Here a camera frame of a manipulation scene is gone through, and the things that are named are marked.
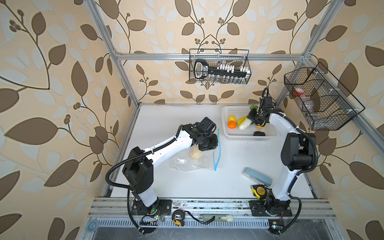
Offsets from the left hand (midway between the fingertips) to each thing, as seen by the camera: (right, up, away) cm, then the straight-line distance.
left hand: (219, 145), depth 78 cm
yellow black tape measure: (+21, -24, -1) cm, 32 cm away
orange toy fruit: (+12, +10, +26) cm, 30 cm away
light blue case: (+20, -17, +4) cm, 27 cm away
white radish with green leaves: (+20, +12, +14) cm, 27 cm away
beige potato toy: (-13, -7, +8) cm, 17 cm away
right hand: (+22, +15, +19) cm, 33 cm away
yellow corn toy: (+19, +13, +26) cm, 34 cm away
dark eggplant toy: (+29, +4, +19) cm, 34 cm away
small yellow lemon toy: (+14, +15, +30) cm, 36 cm away
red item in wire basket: (+44, +29, +3) cm, 52 cm away
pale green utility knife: (-2, -34, -7) cm, 34 cm away
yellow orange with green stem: (+32, +8, +27) cm, 43 cm away
